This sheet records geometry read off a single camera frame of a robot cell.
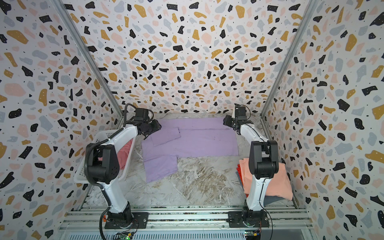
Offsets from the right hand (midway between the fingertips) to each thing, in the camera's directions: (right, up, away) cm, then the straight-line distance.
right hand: (227, 117), depth 98 cm
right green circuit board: (+7, -58, -26) cm, 64 cm away
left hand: (-44, -6, -3) cm, 45 cm away
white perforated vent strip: (-35, -58, -27) cm, 73 cm away
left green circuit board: (-53, -58, -27) cm, 83 cm away
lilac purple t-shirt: (-25, -14, +11) cm, 31 cm away
